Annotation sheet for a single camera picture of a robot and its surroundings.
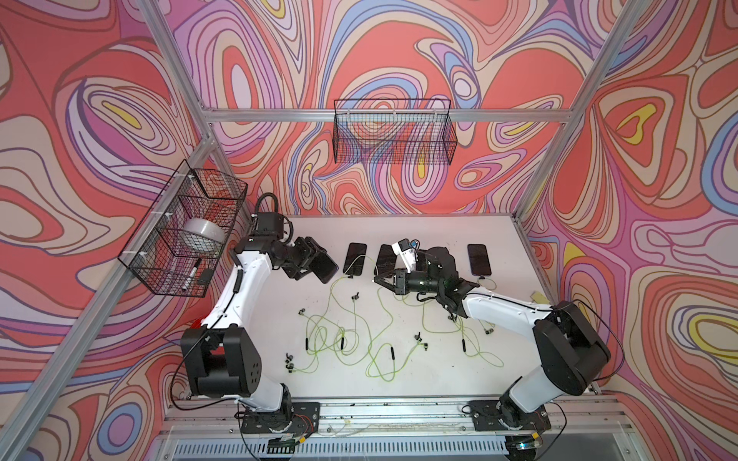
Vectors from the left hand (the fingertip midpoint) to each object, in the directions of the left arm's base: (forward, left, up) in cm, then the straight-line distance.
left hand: (323, 257), depth 82 cm
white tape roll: (0, +29, +12) cm, 31 cm away
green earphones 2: (-15, -9, -20) cm, 26 cm away
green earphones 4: (-14, -42, -20) cm, 48 cm away
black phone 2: (+19, -8, -20) cm, 28 cm away
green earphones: (-15, +1, -21) cm, 26 cm away
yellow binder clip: (-3, -71, -19) cm, 73 cm away
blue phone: (+12, -55, -20) cm, 59 cm away
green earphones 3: (-14, -18, -20) cm, 31 cm away
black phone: (-2, 0, -2) cm, 3 cm away
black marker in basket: (-7, +32, +5) cm, 33 cm away
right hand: (-8, -15, -3) cm, 18 cm away
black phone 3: (+12, -20, -19) cm, 30 cm away
